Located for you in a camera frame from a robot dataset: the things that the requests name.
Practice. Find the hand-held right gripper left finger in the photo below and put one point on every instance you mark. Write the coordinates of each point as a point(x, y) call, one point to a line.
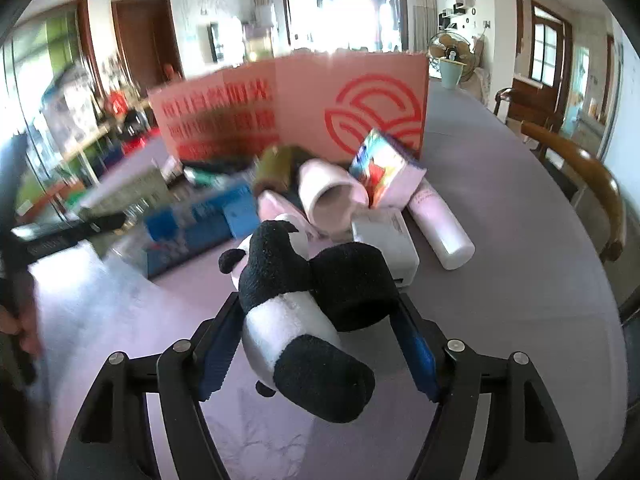
point(219, 360)

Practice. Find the large balcony window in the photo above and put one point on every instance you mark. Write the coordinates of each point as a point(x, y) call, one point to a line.
point(345, 12)

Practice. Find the grey cloth desktop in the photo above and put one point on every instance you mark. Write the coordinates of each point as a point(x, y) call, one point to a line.
point(500, 310)

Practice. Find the standing electric fan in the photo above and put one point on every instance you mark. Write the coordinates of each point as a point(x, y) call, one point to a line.
point(450, 47)

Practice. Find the panda plush toy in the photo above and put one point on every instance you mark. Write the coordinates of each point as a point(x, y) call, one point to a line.
point(285, 320)

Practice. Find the glass panelled wooden door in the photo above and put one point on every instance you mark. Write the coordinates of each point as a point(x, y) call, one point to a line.
point(550, 50)

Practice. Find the brown wooden door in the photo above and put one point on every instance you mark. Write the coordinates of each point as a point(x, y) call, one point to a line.
point(145, 40)

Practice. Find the grey green carton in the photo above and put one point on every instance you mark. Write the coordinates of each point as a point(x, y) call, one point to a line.
point(130, 190)

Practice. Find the person's left hand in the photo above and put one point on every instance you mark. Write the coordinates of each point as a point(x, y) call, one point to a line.
point(30, 325)

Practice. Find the wooden armchair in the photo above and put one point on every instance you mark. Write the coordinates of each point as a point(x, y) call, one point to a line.
point(507, 102)
point(585, 170)

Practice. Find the red plastic stool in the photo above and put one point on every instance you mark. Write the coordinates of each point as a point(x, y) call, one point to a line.
point(117, 102)

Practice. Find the white box device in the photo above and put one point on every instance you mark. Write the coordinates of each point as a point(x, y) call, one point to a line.
point(387, 245)

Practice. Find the beige curtain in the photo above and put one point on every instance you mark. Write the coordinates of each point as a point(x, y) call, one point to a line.
point(425, 12)

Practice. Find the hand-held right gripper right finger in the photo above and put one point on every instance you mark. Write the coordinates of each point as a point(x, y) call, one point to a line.
point(421, 360)

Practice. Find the olive gold metal can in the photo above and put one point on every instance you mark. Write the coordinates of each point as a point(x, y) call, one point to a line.
point(275, 170)

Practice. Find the blue plastic box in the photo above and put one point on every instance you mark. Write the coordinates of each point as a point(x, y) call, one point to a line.
point(200, 225)

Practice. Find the green white tube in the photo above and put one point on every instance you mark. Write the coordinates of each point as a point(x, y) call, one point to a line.
point(215, 176)

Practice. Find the colourful printed packet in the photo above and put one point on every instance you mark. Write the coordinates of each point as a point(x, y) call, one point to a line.
point(382, 165)

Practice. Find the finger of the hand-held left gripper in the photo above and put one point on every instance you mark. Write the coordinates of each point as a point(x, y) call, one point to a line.
point(70, 237)

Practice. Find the printed cardboard box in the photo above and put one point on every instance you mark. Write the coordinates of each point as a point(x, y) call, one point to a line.
point(310, 100)

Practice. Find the pink white object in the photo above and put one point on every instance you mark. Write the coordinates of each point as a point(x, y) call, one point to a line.
point(280, 207)

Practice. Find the white plastic bottle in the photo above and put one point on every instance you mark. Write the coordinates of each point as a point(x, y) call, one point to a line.
point(442, 225)

